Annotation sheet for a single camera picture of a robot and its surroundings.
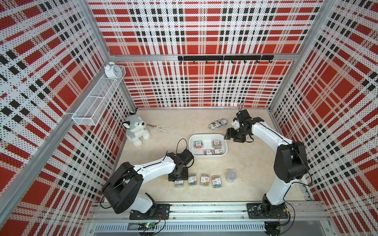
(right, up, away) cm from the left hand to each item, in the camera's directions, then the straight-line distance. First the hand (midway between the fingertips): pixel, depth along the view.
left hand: (182, 177), depth 85 cm
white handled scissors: (-17, +27, +23) cm, 40 cm away
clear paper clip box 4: (-2, -3, -3) cm, 5 cm away
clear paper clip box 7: (+22, +13, +8) cm, 27 cm away
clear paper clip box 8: (+9, +17, +11) cm, 23 cm away
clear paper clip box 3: (+6, 0, -3) cm, 7 cm away
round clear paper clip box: (+28, +2, -2) cm, 28 cm away
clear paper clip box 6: (+16, +13, +8) cm, 22 cm away
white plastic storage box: (+16, +17, +14) cm, 27 cm away
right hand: (+30, +23, +5) cm, 38 cm away
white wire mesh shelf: (-59, +40, +7) cm, 72 cm away
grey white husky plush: (-30, +30, +3) cm, 42 cm away
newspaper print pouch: (+24, +31, +22) cm, 45 cm away
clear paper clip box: (+20, -1, -3) cm, 20 cm away
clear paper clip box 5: (+22, +18, +13) cm, 31 cm away
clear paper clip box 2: (+13, -1, -3) cm, 13 cm away
